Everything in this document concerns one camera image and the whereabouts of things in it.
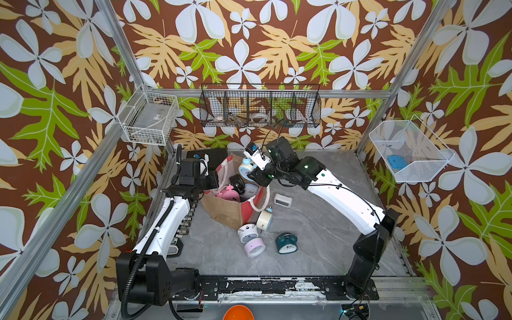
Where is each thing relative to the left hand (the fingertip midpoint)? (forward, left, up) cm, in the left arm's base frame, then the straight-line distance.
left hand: (218, 173), depth 83 cm
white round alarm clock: (-20, -13, -14) cm, 28 cm away
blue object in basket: (+3, -74, +5) cm, 74 cm away
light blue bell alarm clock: (-6, -13, +12) cm, 19 cm away
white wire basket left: (+21, +31, +13) cm, 40 cm away
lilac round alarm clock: (-26, -16, -14) cm, 34 cm away
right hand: (-4, -14, +8) cm, 17 cm away
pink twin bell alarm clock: (-3, -4, -12) cm, 13 cm away
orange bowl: (-47, -10, -16) cm, 51 cm away
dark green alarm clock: (-24, -29, -14) cm, 40 cm away
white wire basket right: (+7, -81, +7) cm, 81 cm away
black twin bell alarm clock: (+2, -8, -11) cm, 13 cm away
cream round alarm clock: (-15, -20, -14) cm, 28 cm away
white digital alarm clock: (-3, -29, -17) cm, 34 cm away
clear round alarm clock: (+2, -13, -17) cm, 22 cm away
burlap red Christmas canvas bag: (-17, -9, -4) cm, 20 cm away
